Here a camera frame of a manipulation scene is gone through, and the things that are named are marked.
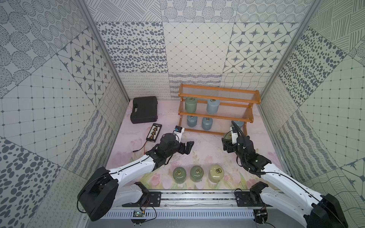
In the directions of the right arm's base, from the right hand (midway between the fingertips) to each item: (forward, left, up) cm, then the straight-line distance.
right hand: (229, 139), depth 84 cm
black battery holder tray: (+10, +50, -10) cm, 52 cm away
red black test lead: (+1, +57, -12) cm, 58 cm away
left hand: (-4, +23, +2) cm, 24 cm away
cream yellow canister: (-19, +9, -4) cm, 21 cm away
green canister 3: (+19, +23, +11) cm, 32 cm away
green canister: (-20, +30, -4) cm, 36 cm away
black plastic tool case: (+29, +60, -6) cm, 67 cm away
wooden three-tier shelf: (+20, +13, +4) cm, 24 cm away
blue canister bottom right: (+16, -11, -6) cm, 20 cm away
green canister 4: (-3, +3, +8) cm, 9 cm away
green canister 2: (-19, +20, -4) cm, 28 cm away
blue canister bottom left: (+17, +23, -5) cm, 29 cm away
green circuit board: (-37, +50, -14) cm, 64 cm away
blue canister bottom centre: (+14, +12, -4) cm, 19 cm away
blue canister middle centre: (+18, +10, +10) cm, 23 cm away
